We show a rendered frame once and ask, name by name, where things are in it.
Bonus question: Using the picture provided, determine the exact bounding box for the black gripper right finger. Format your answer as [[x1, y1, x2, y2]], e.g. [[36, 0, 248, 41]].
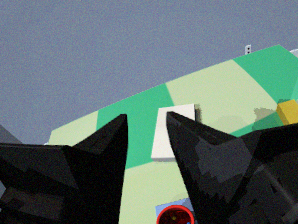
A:
[[166, 112, 298, 224]]

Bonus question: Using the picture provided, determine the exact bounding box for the yellow rectangular block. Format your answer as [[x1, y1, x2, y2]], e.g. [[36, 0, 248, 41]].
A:
[[275, 99, 298, 125]]

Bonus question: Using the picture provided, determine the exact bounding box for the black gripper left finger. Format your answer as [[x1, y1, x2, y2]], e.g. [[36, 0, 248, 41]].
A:
[[0, 115, 129, 224]]

